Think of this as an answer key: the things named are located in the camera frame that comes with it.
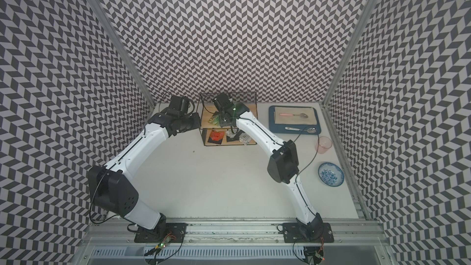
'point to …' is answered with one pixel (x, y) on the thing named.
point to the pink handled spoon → (303, 115)
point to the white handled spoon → (310, 130)
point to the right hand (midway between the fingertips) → (231, 120)
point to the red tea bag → (216, 137)
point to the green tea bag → (214, 119)
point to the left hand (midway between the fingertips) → (200, 123)
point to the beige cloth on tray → (294, 119)
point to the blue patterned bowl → (330, 174)
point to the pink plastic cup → (325, 143)
